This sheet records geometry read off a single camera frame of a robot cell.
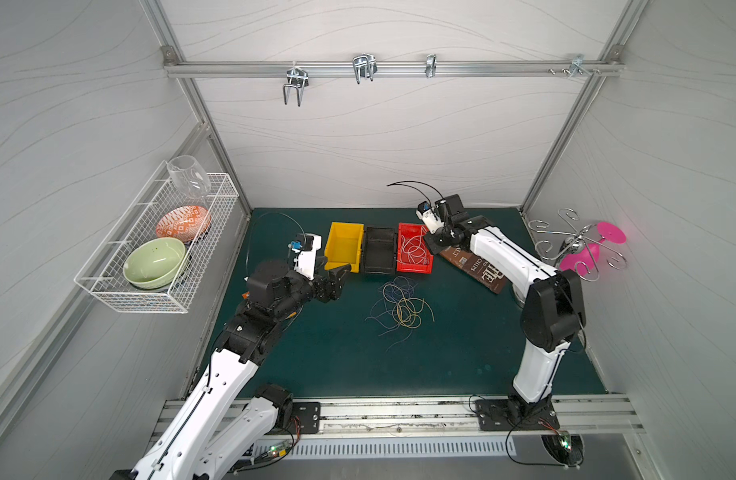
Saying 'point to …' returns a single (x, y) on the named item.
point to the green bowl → (153, 263)
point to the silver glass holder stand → (571, 246)
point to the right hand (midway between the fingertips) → (431, 234)
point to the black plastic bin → (379, 255)
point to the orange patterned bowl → (186, 223)
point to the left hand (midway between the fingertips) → (338, 263)
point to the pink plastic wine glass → (582, 262)
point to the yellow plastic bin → (344, 246)
